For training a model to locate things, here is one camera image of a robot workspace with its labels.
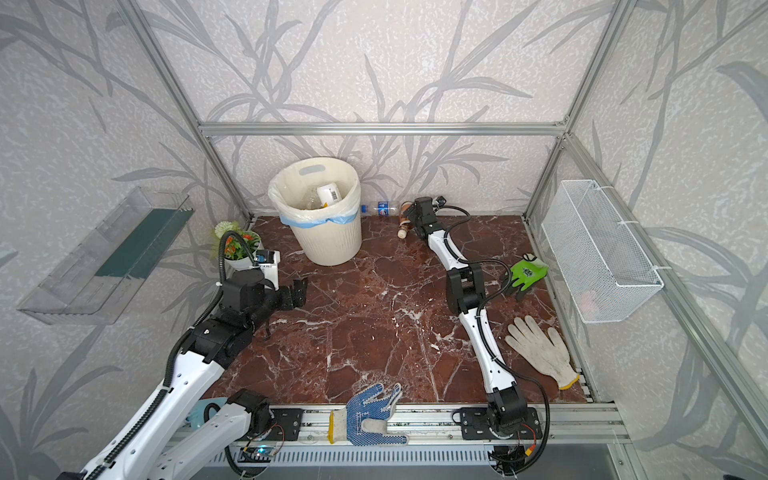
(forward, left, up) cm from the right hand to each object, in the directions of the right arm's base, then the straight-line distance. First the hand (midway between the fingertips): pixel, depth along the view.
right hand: (415, 203), depth 117 cm
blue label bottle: (0, +14, -2) cm, 14 cm away
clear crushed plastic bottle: (-14, +34, +15) cm, 40 cm away
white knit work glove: (-58, -37, -5) cm, 69 cm away
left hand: (-44, +32, +19) cm, 57 cm away
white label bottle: (-15, +28, +19) cm, 37 cm away
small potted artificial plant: (-30, +56, +9) cm, 64 cm away
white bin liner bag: (-11, +41, +18) cm, 47 cm away
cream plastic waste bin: (-27, +29, +11) cm, 41 cm away
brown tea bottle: (-7, +4, -3) cm, 9 cm away
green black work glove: (-29, -39, -4) cm, 49 cm away
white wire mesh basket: (-52, -38, +30) cm, 71 cm away
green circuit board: (-81, +41, -7) cm, 91 cm away
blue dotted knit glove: (-71, +16, -5) cm, 73 cm away
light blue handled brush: (-75, +44, +17) cm, 88 cm away
